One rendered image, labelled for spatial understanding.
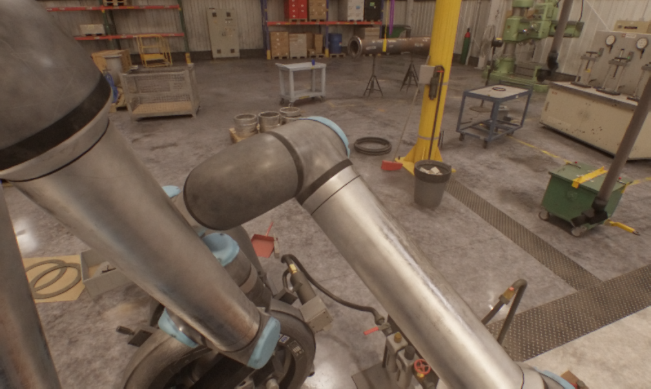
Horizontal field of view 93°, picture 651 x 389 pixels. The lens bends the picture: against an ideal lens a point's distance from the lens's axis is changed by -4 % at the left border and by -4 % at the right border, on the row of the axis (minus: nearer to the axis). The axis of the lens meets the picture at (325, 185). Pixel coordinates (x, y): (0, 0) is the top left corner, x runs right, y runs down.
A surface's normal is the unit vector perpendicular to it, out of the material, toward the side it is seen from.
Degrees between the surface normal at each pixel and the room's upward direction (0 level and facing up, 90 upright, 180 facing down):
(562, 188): 91
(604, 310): 0
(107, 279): 90
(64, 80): 77
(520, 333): 0
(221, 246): 20
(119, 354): 0
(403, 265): 48
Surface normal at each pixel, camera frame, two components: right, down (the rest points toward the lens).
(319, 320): 0.42, 0.44
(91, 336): 0.00, -0.88
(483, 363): 0.12, -0.25
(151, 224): 0.87, 0.27
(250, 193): 0.25, 0.32
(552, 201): -0.88, 0.22
